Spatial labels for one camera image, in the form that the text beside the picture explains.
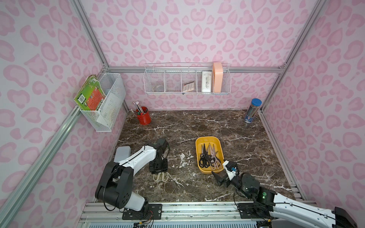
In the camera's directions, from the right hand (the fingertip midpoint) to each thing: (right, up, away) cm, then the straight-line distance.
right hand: (218, 166), depth 77 cm
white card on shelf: (-5, +50, +15) cm, 53 cm away
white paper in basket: (-63, +32, +5) cm, 71 cm away
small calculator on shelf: (-16, +48, +17) cm, 53 cm away
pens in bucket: (-53, +34, +30) cm, 70 cm away
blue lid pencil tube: (+30, +37, +21) cm, 52 cm away
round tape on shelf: (-36, +46, +16) cm, 60 cm away
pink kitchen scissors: (0, 0, +12) cm, 12 cm away
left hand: (-31, -5, +9) cm, 33 cm away
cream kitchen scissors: (-33, -8, +7) cm, 35 cm away
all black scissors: (-6, +1, +13) cm, 14 cm away
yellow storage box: (-8, +10, +21) cm, 25 cm away
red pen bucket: (-50, +27, +34) cm, 66 cm away
